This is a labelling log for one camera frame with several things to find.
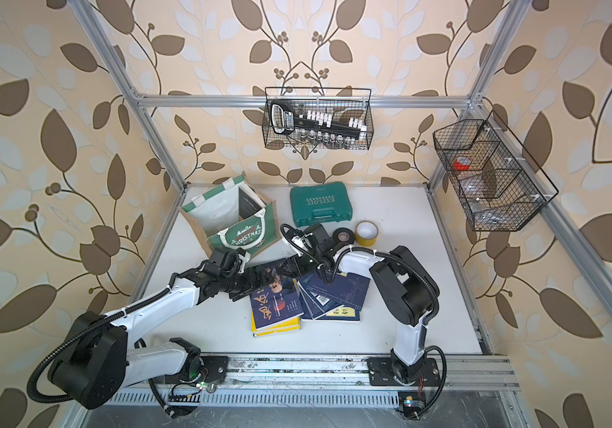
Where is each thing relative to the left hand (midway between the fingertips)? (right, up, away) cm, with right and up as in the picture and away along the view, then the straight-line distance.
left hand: (262, 281), depth 84 cm
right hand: (+7, +3, +5) cm, 9 cm away
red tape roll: (+62, +37, -4) cm, 72 cm away
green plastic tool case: (+22, +26, +24) cm, 42 cm away
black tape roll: (+28, +13, +18) cm, 36 cm away
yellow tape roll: (+37, +14, +19) cm, 44 cm away
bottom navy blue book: (+26, -2, -2) cm, 26 cm away
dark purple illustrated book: (+5, -6, -3) cm, 8 cm away
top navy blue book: (+27, -2, -2) cm, 27 cm away
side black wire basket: (+68, +31, -11) cm, 76 cm away
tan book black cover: (-6, +26, +7) cm, 27 cm away
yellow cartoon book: (+10, -12, -5) cm, 16 cm away
